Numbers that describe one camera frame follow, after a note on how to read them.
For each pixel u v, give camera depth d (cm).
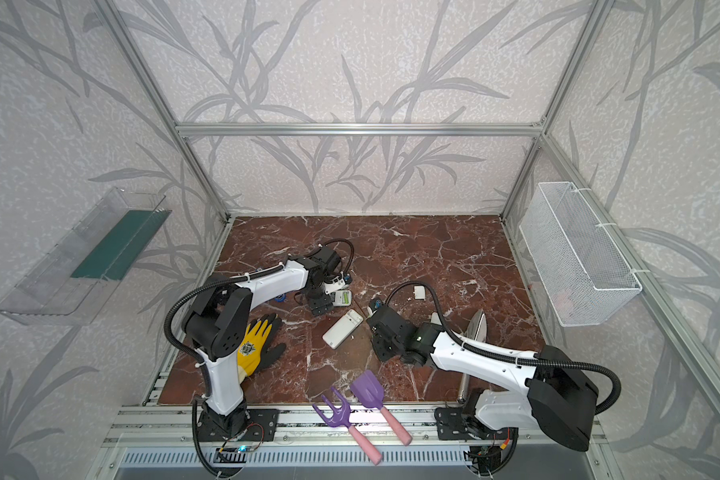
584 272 61
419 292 99
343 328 90
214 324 50
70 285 64
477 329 89
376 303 73
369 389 79
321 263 78
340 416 75
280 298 63
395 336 61
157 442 73
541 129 94
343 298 96
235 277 55
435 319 93
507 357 47
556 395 41
